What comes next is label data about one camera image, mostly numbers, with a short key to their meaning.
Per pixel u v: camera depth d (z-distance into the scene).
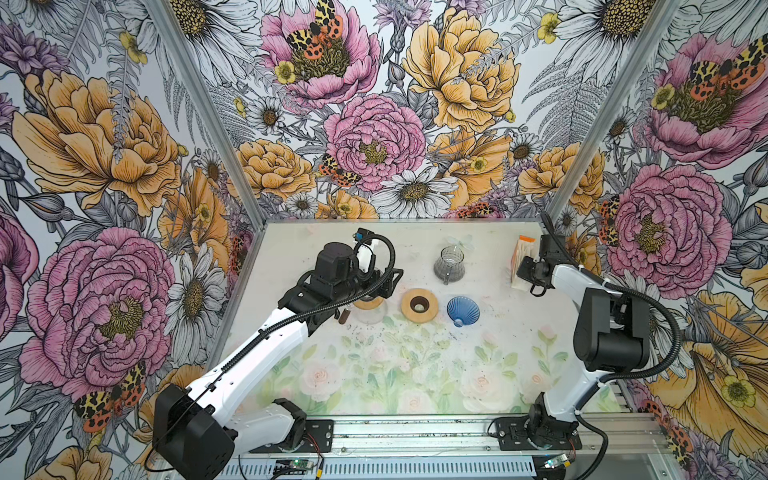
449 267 0.99
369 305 0.85
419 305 0.98
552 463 0.72
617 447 0.79
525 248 1.00
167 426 0.39
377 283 0.52
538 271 0.76
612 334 0.50
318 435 0.74
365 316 0.95
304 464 0.71
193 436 0.38
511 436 0.74
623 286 0.88
